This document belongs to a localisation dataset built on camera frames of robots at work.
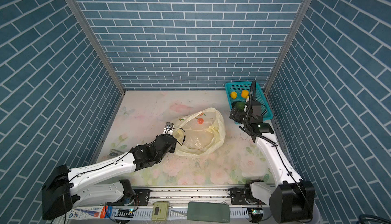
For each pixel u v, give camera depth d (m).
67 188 0.41
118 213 0.72
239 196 0.74
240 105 1.01
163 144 0.58
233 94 1.15
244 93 1.15
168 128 0.68
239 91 1.16
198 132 0.95
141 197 0.74
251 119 0.60
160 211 0.69
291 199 0.38
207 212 0.69
